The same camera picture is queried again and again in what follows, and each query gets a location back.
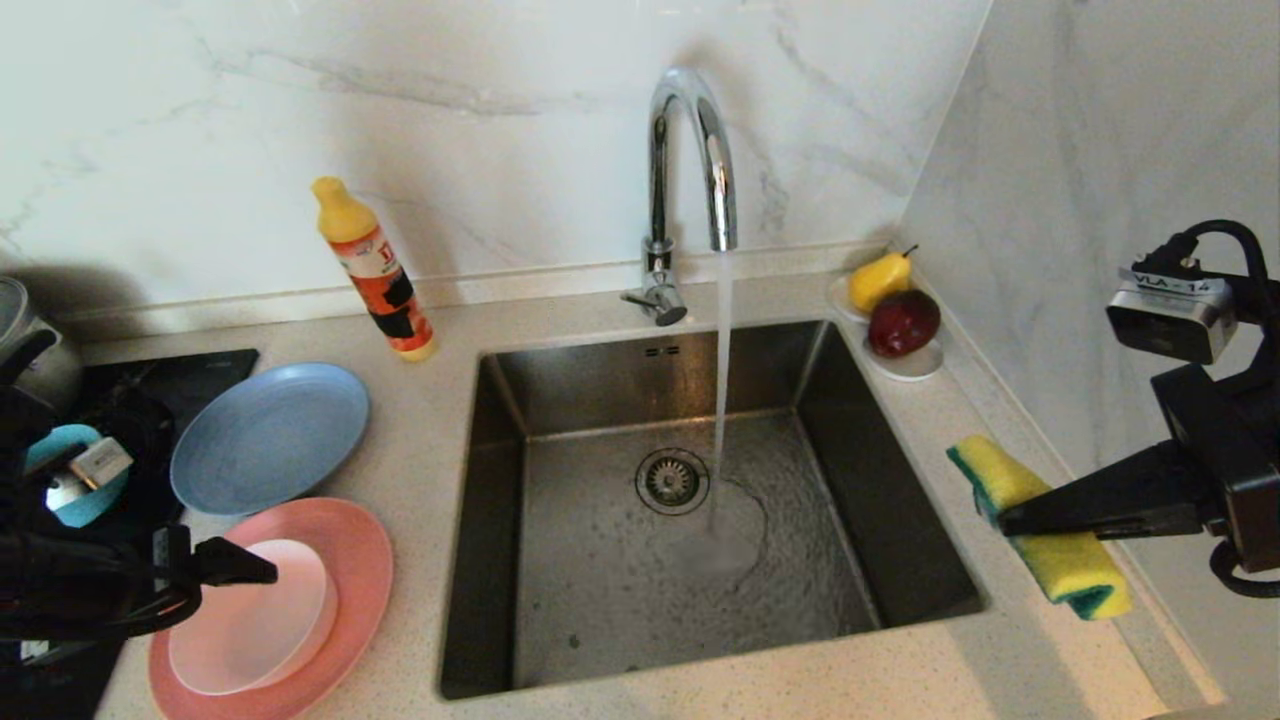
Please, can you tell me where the teal bowl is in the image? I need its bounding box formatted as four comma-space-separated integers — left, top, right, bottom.
25, 424, 134, 529

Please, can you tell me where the pale pink bowl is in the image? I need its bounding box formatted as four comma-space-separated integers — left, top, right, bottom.
167, 540, 339, 697

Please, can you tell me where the yellow green sponge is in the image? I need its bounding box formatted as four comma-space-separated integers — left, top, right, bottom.
947, 434, 1133, 622

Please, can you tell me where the orange detergent bottle yellow cap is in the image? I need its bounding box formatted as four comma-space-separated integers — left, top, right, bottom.
311, 177, 438, 363

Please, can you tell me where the stainless steel sink basin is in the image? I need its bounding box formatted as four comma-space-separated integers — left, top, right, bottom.
437, 320, 991, 701

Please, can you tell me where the pink plate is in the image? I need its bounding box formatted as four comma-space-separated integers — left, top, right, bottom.
148, 498, 394, 720

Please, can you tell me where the grey-blue plate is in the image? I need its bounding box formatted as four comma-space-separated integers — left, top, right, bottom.
170, 362, 371, 517

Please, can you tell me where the black induction cooktop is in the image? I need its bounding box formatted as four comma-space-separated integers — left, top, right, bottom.
0, 348, 259, 720

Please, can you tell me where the small white dish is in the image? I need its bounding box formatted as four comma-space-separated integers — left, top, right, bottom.
828, 276, 945, 383

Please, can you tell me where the dark red apple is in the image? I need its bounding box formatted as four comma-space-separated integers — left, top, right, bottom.
868, 290, 942, 359

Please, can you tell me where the yellow pear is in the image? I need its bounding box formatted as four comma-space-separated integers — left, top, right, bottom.
850, 246, 918, 315

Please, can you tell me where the round metal drain strainer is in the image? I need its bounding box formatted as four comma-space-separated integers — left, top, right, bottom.
635, 448, 711, 517

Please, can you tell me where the chrome gooseneck faucet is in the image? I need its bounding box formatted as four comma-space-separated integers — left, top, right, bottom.
620, 66, 739, 327

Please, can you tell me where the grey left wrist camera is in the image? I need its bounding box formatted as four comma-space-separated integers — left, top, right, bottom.
45, 437, 134, 513

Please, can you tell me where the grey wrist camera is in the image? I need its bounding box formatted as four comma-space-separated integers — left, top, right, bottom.
45, 437, 134, 513
1105, 265, 1241, 366

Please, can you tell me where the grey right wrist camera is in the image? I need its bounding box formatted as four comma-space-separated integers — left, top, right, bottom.
1105, 265, 1241, 366

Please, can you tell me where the steel kettle black handle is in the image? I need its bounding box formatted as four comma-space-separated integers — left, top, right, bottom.
0, 277, 84, 421

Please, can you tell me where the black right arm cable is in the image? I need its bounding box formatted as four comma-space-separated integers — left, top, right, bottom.
1140, 220, 1280, 599

